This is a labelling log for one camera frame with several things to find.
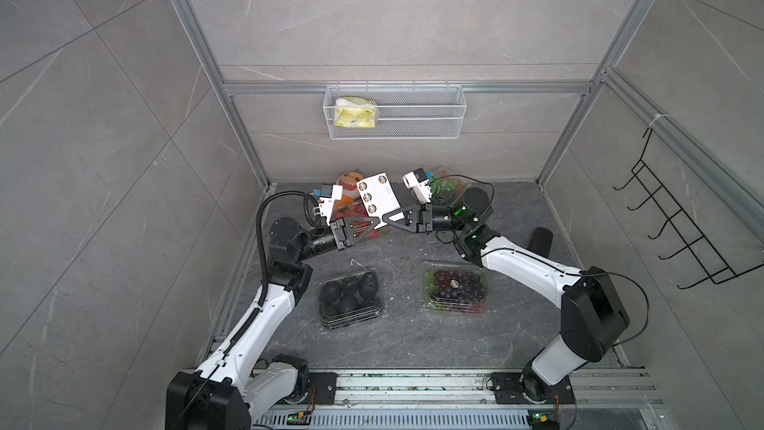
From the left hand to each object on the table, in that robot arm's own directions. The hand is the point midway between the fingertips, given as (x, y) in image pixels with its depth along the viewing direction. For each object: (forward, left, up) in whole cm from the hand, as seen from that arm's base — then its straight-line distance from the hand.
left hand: (379, 222), depth 63 cm
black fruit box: (-4, +9, -31) cm, 32 cm away
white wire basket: (+52, -9, -7) cm, 53 cm away
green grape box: (+36, -24, -28) cm, 52 cm away
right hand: (0, -2, -1) cm, 2 cm away
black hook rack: (-5, -68, -3) cm, 68 cm away
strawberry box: (+20, +2, -33) cm, 39 cm away
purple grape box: (-3, -21, -29) cm, 36 cm away
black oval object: (+17, -57, -38) cm, 70 cm away
